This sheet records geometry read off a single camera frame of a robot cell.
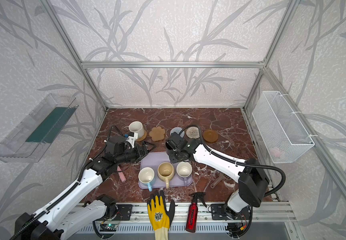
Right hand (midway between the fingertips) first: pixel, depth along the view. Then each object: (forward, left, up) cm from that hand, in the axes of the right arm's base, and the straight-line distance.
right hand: (173, 152), depth 81 cm
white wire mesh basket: (-5, -48, +22) cm, 53 cm away
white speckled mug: (+22, +26, -6) cm, 34 cm away
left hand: (-1, +9, +8) cm, 12 cm away
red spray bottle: (-31, -9, -10) cm, 34 cm away
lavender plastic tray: (-9, +9, -5) cm, 14 cm away
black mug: (-5, +1, +10) cm, 11 cm away
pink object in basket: (-4, -51, +7) cm, 52 cm away
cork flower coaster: (+21, +13, -14) cm, 29 cm away
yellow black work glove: (-30, +6, -10) cm, 32 cm away
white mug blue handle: (-11, +15, -7) cm, 20 cm away
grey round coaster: (+24, -2, -14) cm, 28 cm away
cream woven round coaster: (+22, -12, -13) cm, 28 cm away
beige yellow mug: (-7, +5, -12) cm, 15 cm away
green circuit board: (-33, +31, -14) cm, 48 cm away
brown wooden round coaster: (+20, -24, -14) cm, 34 cm away
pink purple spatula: (-9, +30, -10) cm, 33 cm away
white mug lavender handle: (-6, -6, -11) cm, 14 cm away
